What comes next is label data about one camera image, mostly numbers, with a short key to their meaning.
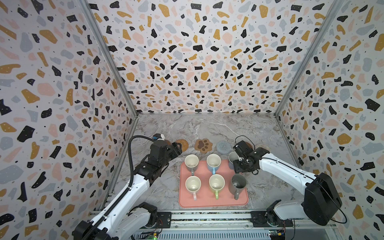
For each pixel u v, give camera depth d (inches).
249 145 40.5
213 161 35.8
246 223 28.9
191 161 35.5
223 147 40.2
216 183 33.5
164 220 28.8
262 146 40.6
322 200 16.4
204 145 40.6
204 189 32.8
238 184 33.0
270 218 26.1
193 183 32.9
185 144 40.6
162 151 23.3
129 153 21.2
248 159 24.3
